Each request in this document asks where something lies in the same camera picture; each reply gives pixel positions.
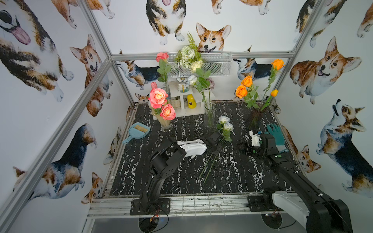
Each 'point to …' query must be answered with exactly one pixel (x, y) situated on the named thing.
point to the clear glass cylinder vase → (210, 110)
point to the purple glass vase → (256, 114)
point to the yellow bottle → (191, 102)
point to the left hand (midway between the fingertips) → (215, 145)
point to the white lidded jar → (183, 85)
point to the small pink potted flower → (211, 83)
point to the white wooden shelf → (185, 110)
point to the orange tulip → (274, 93)
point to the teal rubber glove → (277, 132)
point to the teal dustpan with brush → (137, 130)
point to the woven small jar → (176, 102)
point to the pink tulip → (153, 85)
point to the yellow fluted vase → (165, 124)
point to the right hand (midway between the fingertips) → (244, 142)
